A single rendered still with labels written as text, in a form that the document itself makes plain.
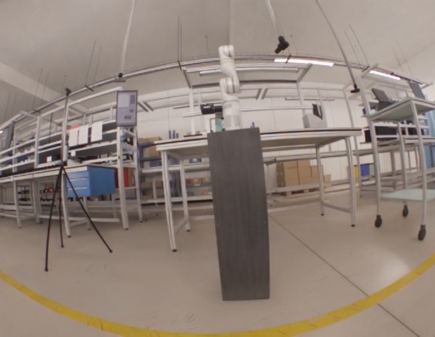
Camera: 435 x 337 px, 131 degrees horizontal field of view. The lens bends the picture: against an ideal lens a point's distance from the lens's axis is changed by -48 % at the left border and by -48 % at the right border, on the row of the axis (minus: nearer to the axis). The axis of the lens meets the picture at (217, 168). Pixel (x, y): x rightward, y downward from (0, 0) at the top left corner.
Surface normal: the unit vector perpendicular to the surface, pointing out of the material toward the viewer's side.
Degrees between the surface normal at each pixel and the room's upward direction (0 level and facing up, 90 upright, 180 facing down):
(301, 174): 90
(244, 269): 90
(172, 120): 90
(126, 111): 101
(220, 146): 90
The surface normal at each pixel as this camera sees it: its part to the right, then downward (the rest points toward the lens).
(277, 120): -0.04, -0.05
